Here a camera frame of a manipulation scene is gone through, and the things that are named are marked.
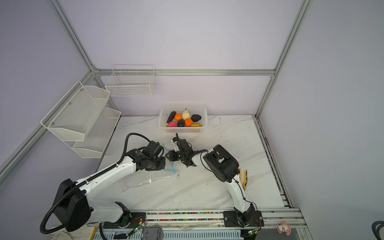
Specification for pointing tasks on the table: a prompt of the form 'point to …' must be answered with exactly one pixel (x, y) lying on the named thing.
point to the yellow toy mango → (196, 125)
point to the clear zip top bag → (151, 177)
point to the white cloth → (84, 233)
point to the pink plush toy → (284, 227)
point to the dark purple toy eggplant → (170, 118)
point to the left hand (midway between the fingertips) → (162, 166)
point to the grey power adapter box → (154, 232)
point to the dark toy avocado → (195, 117)
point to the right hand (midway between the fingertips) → (165, 155)
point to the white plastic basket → (193, 108)
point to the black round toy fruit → (181, 123)
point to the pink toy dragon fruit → (172, 124)
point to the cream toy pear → (186, 114)
